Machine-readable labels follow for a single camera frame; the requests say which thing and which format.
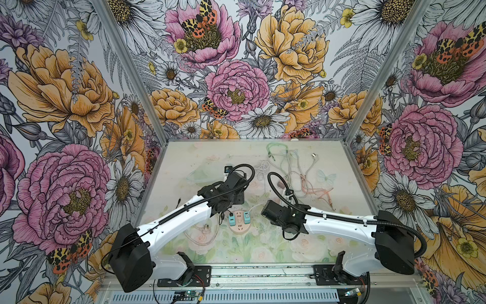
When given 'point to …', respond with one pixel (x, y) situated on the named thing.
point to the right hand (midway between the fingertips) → (280, 221)
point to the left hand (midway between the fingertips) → (232, 197)
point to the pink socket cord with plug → (205, 230)
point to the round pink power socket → (240, 227)
